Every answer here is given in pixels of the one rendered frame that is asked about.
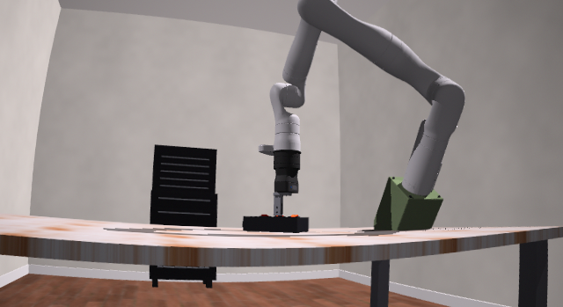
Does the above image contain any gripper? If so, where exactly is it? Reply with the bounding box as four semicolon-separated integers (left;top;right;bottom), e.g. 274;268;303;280
259;132;301;216

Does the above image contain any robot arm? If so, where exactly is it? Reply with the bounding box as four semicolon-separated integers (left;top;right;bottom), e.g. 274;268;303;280
270;0;465;195

